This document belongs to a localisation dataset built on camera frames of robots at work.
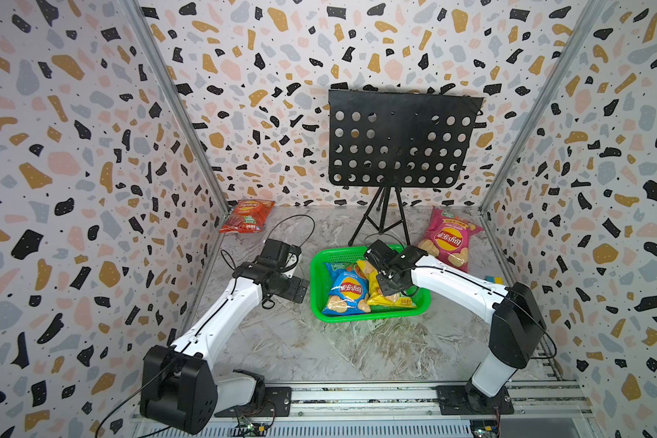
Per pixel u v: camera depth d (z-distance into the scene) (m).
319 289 0.95
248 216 1.09
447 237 1.00
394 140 0.75
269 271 0.58
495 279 0.98
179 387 0.39
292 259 0.75
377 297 0.84
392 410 0.73
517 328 0.45
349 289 0.88
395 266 0.60
